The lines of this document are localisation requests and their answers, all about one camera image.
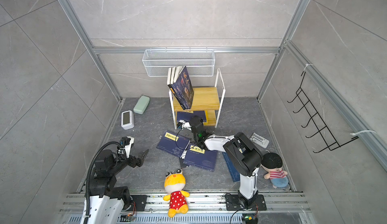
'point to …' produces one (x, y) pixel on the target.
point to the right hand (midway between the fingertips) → (197, 112)
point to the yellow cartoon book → (210, 115)
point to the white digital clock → (127, 119)
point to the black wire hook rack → (331, 143)
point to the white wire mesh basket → (199, 62)
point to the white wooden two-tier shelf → (208, 99)
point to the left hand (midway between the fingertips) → (138, 144)
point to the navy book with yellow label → (173, 144)
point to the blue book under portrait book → (234, 173)
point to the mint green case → (141, 104)
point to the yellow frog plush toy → (174, 184)
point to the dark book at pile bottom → (182, 165)
